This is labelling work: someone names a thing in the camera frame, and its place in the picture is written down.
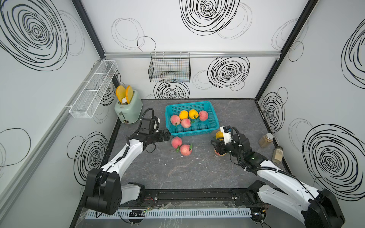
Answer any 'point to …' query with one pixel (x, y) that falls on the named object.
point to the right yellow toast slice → (129, 94)
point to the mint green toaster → (129, 105)
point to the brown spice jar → (266, 140)
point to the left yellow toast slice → (120, 92)
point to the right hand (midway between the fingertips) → (214, 141)
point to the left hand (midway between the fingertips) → (164, 134)
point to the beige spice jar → (277, 154)
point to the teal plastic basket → (189, 118)
